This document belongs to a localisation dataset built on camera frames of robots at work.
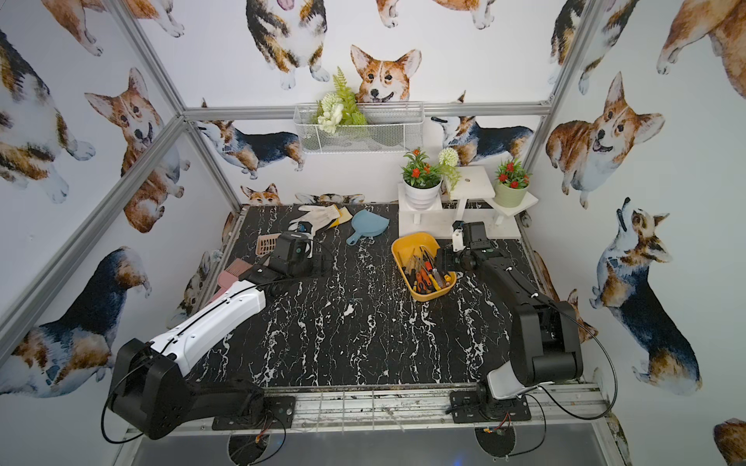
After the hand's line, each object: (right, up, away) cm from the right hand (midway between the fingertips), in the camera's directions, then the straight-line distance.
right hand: (445, 254), depth 91 cm
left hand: (-38, +2, -6) cm, 38 cm away
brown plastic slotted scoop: (-64, +2, +19) cm, 67 cm away
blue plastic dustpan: (-27, +10, +26) cm, 38 cm away
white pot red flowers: (-8, +23, -3) cm, 24 cm away
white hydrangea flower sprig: (+1, +29, -1) cm, 29 cm away
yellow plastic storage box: (-8, -1, +15) cm, 17 cm away
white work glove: (-46, +13, +26) cm, 54 cm away
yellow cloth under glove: (-36, +13, +27) cm, 47 cm away
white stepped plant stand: (+9, +21, +5) cm, 24 cm away
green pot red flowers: (+21, +22, +2) cm, 31 cm away
